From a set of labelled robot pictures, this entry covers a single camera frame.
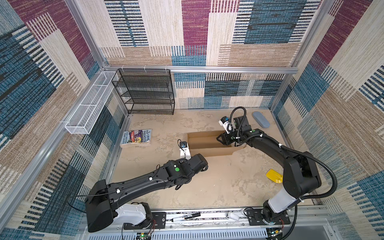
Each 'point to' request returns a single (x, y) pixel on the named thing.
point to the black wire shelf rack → (145, 91)
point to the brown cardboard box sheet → (206, 144)
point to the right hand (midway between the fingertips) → (220, 138)
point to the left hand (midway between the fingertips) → (193, 158)
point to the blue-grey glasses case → (261, 119)
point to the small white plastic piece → (232, 216)
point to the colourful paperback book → (136, 138)
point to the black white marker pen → (192, 215)
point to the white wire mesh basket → (83, 118)
